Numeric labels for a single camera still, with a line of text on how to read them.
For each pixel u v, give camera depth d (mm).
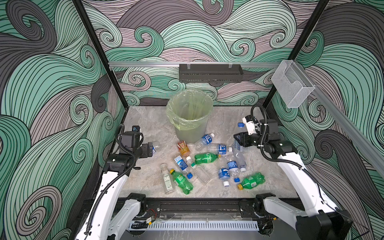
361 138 543
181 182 775
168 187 759
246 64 960
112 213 427
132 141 519
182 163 837
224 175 796
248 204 747
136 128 634
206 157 861
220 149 896
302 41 829
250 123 671
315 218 366
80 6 702
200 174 836
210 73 1010
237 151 743
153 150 900
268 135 560
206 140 934
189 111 1035
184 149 900
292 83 783
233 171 826
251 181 777
